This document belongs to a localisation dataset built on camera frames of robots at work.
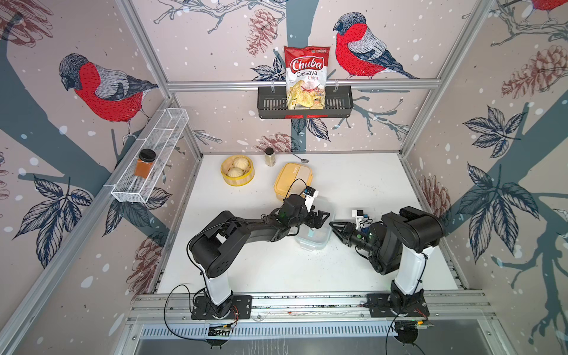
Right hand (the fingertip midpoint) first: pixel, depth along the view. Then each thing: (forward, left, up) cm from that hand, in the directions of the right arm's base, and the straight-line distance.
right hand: (330, 226), depth 88 cm
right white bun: (+33, +43, +1) cm, 54 cm away
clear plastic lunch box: (-6, +9, +1) cm, 11 cm away
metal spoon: (+41, +11, -4) cm, 43 cm away
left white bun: (+27, +45, +1) cm, 52 cm away
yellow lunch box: (+26, +18, +2) cm, 32 cm away
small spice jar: (+36, +28, +3) cm, 46 cm away
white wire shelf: (+24, +69, +24) cm, 77 cm away
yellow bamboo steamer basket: (+25, +40, -2) cm, 47 cm away
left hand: (+5, +2, +5) cm, 7 cm away
